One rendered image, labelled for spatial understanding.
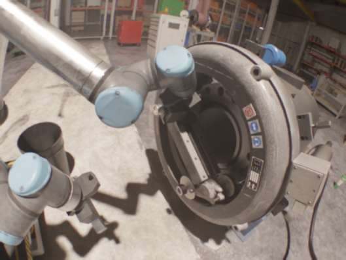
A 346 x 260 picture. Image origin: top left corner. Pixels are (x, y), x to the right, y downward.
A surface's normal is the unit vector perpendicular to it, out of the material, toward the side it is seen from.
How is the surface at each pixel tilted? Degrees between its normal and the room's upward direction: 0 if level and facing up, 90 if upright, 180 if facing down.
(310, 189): 90
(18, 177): 19
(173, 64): 46
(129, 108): 92
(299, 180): 90
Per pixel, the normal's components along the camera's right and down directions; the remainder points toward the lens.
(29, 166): -0.01, -0.62
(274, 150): -0.58, 0.17
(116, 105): 0.06, 0.62
